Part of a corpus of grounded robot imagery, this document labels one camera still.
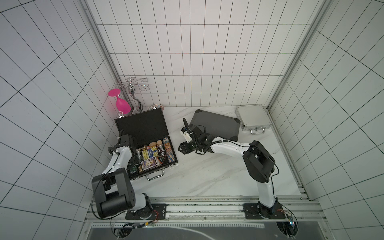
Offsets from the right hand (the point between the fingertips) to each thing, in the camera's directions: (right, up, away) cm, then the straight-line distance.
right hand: (182, 143), depth 91 cm
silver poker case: (+51, +16, +17) cm, 56 cm away
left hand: (-31, -13, -8) cm, 34 cm away
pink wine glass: (-41, +23, +9) cm, 48 cm away
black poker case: (-18, -5, +1) cm, 19 cm away
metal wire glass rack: (-33, +38, +2) cm, 50 cm away
